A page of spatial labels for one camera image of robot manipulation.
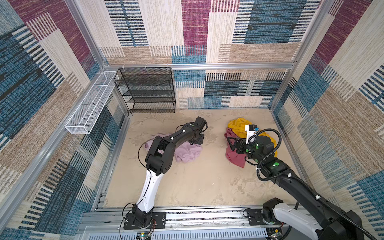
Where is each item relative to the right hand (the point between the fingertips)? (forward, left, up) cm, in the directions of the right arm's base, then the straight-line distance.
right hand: (232, 140), depth 78 cm
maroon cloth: (-1, -7, -19) cm, 20 cm away
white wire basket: (+6, +72, +14) cm, 73 cm away
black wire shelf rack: (+47, +52, -1) cm, 70 cm away
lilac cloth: (+3, +25, -17) cm, 30 cm away
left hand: (+14, +16, -18) cm, 28 cm away
